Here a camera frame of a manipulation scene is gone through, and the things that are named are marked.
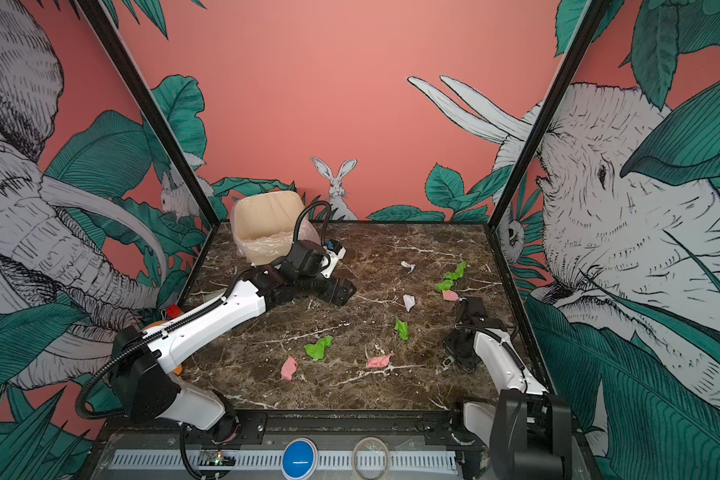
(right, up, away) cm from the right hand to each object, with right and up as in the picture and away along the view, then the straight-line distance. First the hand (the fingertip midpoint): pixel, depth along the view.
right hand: (448, 346), depth 86 cm
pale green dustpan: (-78, +13, +14) cm, 80 cm away
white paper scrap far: (-10, +23, +22) cm, 33 cm away
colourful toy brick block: (-83, +9, +4) cm, 84 cm away
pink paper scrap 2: (-20, -4, -1) cm, 21 cm away
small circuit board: (-60, -22, -16) cm, 65 cm away
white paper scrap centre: (-10, +11, +12) cm, 19 cm away
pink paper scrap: (-47, -6, -2) cm, 47 cm away
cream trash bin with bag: (-58, +37, +11) cm, 70 cm away
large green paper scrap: (-39, -2, 0) cm, 39 cm away
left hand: (-30, +20, -8) cm, 37 cm away
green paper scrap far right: (+5, +18, +18) cm, 26 cm away
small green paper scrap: (-13, +4, +5) cm, 14 cm away
